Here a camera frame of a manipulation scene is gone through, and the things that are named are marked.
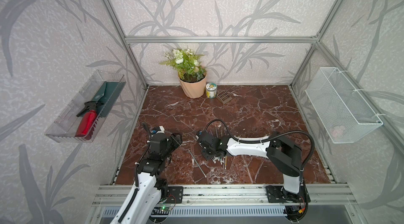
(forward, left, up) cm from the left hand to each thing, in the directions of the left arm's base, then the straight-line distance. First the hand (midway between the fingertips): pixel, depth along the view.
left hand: (181, 136), depth 82 cm
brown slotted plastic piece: (+35, -25, -9) cm, 44 cm away
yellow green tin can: (+37, -16, -3) cm, 41 cm away
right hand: (-4, -12, -9) cm, 16 cm away
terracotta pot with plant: (+41, -3, +5) cm, 42 cm away
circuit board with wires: (-31, +6, -11) cm, 33 cm away
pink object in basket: (-4, -74, +12) cm, 75 cm away
